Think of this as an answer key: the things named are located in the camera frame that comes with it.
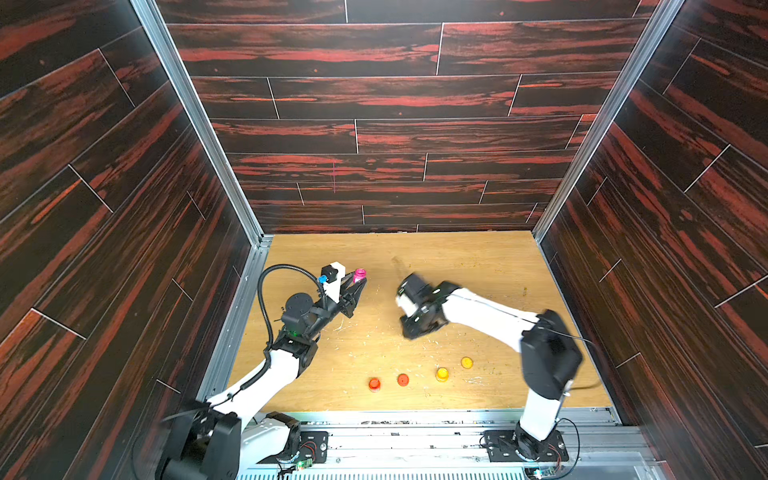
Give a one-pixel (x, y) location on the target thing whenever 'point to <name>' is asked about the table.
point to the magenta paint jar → (359, 274)
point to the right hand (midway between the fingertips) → (412, 328)
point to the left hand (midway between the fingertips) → (361, 278)
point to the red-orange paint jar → (374, 385)
